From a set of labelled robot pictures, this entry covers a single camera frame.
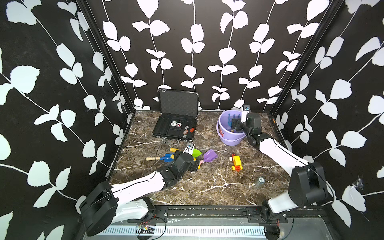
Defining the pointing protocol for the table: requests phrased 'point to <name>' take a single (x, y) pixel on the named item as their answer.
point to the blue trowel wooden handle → (167, 158)
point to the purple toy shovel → (209, 155)
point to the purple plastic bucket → (228, 137)
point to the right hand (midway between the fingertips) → (238, 114)
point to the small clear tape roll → (261, 180)
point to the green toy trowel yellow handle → (196, 152)
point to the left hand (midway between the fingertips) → (192, 152)
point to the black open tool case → (177, 119)
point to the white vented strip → (237, 230)
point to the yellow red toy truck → (237, 162)
